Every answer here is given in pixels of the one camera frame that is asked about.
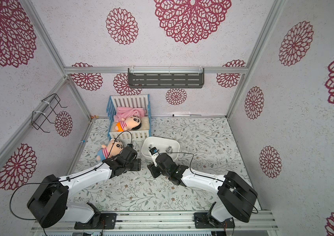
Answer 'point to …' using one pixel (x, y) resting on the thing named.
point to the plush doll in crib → (131, 123)
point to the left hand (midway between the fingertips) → (135, 163)
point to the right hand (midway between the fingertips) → (154, 163)
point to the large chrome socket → (169, 149)
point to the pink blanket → (126, 112)
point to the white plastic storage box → (166, 146)
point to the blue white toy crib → (142, 133)
